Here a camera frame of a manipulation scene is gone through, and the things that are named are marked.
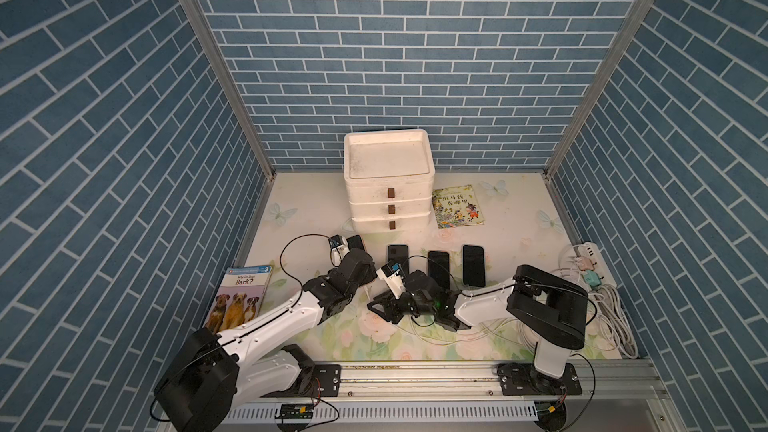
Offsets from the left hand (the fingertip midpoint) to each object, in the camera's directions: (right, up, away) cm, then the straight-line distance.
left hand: (371, 265), depth 85 cm
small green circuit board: (-17, -33, -13) cm, 39 cm away
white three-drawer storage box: (+5, +26, 0) cm, 26 cm away
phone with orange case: (-5, +6, +1) cm, 8 cm away
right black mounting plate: (+39, -26, -12) cm, 48 cm away
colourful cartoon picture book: (+29, +16, +25) cm, 42 cm away
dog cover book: (-39, -10, +1) cm, 40 cm away
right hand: (+1, -10, -4) cm, 11 cm away
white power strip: (+72, -2, +8) cm, 72 cm away
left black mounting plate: (-10, -26, -11) cm, 30 cm away
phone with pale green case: (+32, -2, +10) cm, 34 cm away
